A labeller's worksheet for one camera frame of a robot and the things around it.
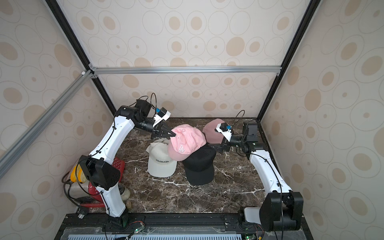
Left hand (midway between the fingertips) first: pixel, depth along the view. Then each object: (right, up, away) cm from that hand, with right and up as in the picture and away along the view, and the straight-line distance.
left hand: (175, 132), depth 69 cm
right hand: (+18, -3, +7) cm, 20 cm away
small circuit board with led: (-17, -46, +2) cm, 49 cm away
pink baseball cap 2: (+21, -3, +35) cm, 41 cm away
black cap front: (+12, -22, +18) cm, 31 cm away
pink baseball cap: (+6, -3, 0) cm, 6 cm away
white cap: (-12, -20, +22) cm, 32 cm away
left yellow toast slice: (-48, -20, +1) cm, 52 cm away
